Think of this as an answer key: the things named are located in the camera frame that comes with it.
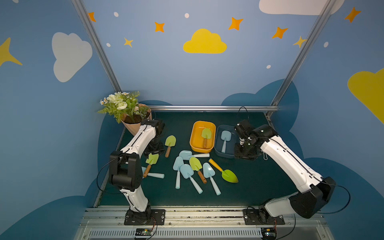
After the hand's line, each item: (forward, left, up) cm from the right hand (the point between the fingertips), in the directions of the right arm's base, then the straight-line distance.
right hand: (239, 154), depth 77 cm
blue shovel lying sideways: (+8, +30, -19) cm, 36 cm away
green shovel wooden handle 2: (+2, +23, -19) cm, 30 cm away
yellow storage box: (+20, +24, -19) cm, 37 cm away
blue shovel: (-2, +15, -19) cm, 24 cm away
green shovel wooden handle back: (+18, +42, -19) cm, 50 cm away
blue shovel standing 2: (-3, +28, -19) cm, 34 cm away
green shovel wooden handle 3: (+4, +51, -18) cm, 55 cm away
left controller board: (-35, +47, -19) cm, 61 cm away
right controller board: (-31, -15, -22) cm, 41 cm away
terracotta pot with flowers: (+19, +64, +12) cm, 68 cm away
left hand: (+2, +47, -7) cm, 48 cm away
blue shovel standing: (+3, +34, -18) cm, 38 cm away
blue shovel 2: (-7, +46, -16) cm, 50 cm away
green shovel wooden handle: (+26, +17, -18) cm, 36 cm away
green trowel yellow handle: (-3, +4, -19) cm, 20 cm away
